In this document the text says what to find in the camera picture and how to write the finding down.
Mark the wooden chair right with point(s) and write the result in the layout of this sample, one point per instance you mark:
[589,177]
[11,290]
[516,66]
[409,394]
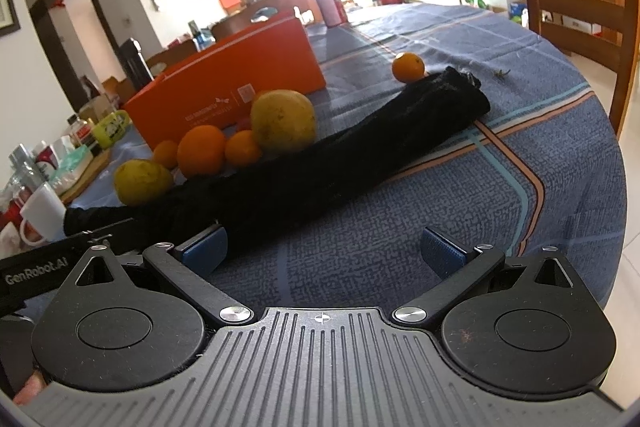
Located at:
[619,57]

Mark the teal tissue pack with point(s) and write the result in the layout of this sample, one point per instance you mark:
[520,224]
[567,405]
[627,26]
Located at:
[70,170]

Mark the large yellow pomelo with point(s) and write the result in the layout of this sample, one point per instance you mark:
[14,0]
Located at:
[283,121]

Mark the lone orange behind bag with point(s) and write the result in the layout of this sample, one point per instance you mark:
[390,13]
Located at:
[408,67]

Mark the small yellow-green citrus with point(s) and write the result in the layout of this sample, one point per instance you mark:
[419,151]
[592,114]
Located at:
[138,181]

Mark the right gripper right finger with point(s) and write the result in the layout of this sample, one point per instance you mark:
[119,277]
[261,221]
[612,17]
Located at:
[461,271]

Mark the black cloth bag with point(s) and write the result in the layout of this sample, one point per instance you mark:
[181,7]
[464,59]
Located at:
[262,203]

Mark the small orange far left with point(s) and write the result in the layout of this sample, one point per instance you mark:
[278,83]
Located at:
[165,154]

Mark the large orange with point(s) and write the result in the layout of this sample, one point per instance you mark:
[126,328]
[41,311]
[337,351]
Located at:
[201,151]

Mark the operator hand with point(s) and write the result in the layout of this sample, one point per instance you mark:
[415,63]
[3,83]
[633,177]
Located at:
[33,386]

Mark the small orange by pomelo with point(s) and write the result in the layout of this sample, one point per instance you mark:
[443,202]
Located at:
[242,150]

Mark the orange cardboard box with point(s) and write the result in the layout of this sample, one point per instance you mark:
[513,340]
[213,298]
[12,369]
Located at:
[217,85]

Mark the yellow-green mug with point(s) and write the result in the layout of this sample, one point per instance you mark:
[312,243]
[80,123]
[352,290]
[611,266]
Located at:
[112,128]

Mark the wooden chair behind table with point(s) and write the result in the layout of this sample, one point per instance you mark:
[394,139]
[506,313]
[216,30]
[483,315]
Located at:
[307,11]

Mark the framed food picture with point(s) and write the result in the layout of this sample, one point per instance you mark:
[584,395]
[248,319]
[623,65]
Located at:
[8,18]

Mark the pink cylindrical canister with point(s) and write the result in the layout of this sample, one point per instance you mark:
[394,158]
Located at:
[333,12]

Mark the blue checked tablecloth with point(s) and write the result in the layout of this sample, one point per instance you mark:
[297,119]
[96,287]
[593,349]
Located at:
[541,169]

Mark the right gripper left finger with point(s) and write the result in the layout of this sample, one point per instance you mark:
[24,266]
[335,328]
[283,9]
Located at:
[186,267]

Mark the black thermos bottle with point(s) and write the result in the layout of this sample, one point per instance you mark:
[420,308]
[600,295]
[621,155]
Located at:
[133,63]

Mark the white mug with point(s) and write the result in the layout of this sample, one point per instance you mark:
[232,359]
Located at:
[44,212]

